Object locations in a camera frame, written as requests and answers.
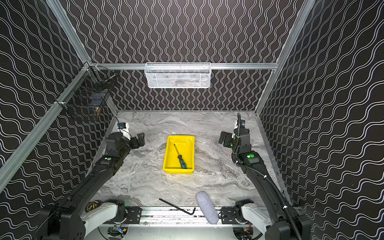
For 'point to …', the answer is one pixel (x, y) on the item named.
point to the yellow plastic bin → (185, 145)
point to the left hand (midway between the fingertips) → (140, 134)
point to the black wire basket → (88, 97)
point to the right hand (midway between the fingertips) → (231, 134)
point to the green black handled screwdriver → (183, 164)
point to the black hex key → (182, 210)
